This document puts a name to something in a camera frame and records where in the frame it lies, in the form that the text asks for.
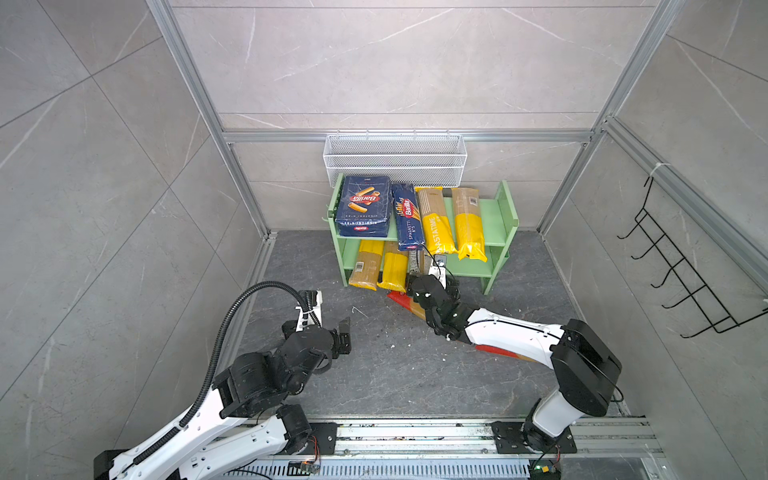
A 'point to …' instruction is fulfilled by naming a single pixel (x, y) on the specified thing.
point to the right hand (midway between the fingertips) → (426, 274)
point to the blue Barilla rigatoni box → (364, 206)
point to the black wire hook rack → (719, 317)
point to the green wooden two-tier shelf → (501, 228)
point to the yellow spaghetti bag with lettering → (437, 224)
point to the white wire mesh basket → (428, 160)
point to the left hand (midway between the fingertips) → (333, 315)
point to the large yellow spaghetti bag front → (395, 265)
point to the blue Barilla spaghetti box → (409, 227)
